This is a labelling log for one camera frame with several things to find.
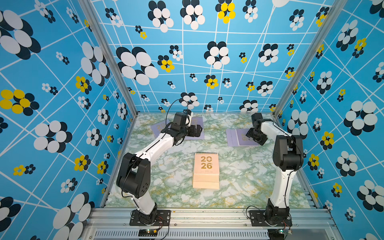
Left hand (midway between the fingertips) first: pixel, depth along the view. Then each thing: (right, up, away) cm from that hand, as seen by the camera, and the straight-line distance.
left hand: (197, 126), depth 89 cm
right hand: (+41, -8, +14) cm, 44 cm away
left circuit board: (-24, -52, -17) cm, 60 cm away
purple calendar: (+29, -8, +16) cm, 34 cm away
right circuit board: (+38, -50, -20) cm, 66 cm away
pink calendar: (+5, -26, -2) cm, 27 cm away
